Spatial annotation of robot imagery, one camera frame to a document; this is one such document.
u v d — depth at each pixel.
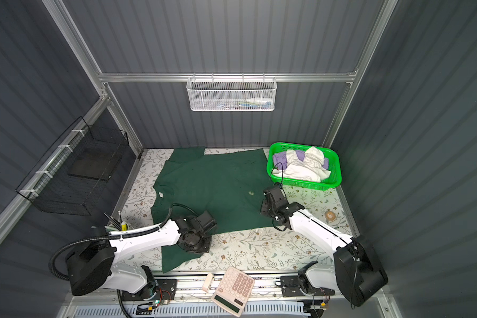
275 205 0.65
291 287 0.73
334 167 1.02
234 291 0.72
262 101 0.89
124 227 0.79
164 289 0.72
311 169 1.01
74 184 0.72
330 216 0.94
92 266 0.41
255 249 0.84
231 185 1.05
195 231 0.62
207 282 0.74
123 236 0.46
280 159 1.06
